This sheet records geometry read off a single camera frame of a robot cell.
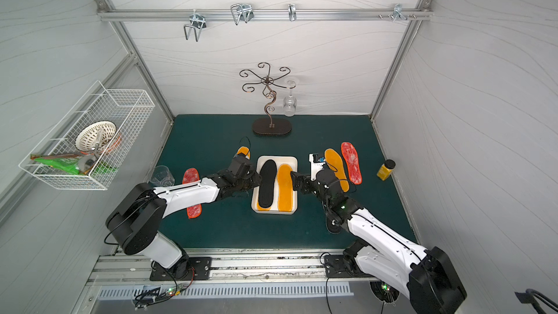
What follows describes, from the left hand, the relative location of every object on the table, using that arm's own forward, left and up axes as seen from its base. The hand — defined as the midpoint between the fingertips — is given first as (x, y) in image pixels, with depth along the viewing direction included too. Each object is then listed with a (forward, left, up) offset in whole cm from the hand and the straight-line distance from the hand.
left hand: (263, 179), depth 89 cm
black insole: (-17, -28, -6) cm, 33 cm away
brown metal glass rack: (+34, 0, -5) cm, 34 cm away
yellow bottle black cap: (+5, -52, +1) cm, 52 cm away
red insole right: (+17, -41, -6) cm, 45 cm away
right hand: (-1, -16, +9) cm, 19 cm away
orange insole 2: (-11, 0, -5) cm, 12 cm away
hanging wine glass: (+31, -11, +15) cm, 36 cm away
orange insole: (-1, -9, -6) cm, 11 cm away
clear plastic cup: (+2, +46, -4) cm, 46 cm away
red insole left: (+4, +33, -5) cm, 34 cm away
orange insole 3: (+20, +11, -7) cm, 24 cm away
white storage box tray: (-4, -5, -6) cm, 9 cm away
